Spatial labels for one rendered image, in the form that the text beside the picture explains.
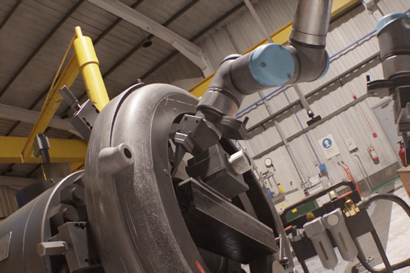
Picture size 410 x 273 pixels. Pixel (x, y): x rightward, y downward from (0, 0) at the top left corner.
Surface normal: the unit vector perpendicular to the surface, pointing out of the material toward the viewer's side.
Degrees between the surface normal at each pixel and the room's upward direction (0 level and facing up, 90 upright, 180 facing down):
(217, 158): 65
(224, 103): 98
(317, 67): 144
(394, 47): 77
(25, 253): 72
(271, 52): 109
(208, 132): 129
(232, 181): 155
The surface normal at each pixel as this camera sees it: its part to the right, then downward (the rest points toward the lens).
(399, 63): -0.58, -0.20
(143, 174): 0.47, -0.56
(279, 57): 0.43, -0.07
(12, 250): -0.53, -0.42
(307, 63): 0.54, 0.11
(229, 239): 0.18, 0.77
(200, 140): 0.82, 0.20
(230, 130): -0.44, 0.83
